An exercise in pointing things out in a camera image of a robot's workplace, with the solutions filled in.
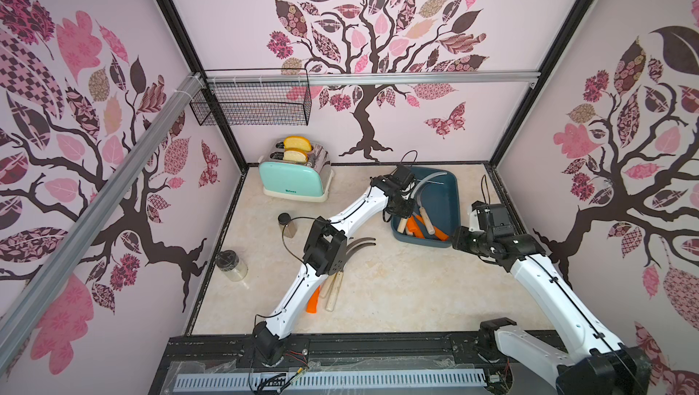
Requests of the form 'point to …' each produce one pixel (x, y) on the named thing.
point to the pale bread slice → (295, 156)
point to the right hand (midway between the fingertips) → (454, 234)
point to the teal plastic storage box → (440, 197)
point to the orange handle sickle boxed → (443, 237)
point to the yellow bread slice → (297, 142)
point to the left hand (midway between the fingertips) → (404, 215)
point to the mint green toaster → (308, 181)
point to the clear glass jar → (230, 265)
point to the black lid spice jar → (287, 225)
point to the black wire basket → (256, 105)
